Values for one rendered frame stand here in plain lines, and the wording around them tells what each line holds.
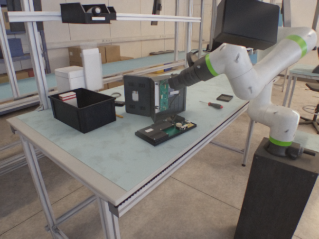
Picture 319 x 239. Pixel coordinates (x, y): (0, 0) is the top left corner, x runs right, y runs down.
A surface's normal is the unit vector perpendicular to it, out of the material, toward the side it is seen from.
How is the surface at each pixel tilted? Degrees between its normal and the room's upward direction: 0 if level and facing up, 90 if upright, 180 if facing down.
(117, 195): 0
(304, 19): 90
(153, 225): 0
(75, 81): 90
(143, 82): 90
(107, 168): 0
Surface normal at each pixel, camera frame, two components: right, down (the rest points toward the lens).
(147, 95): -0.40, 0.37
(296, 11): -0.63, 0.32
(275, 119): -0.84, 0.18
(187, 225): 0.00, -0.91
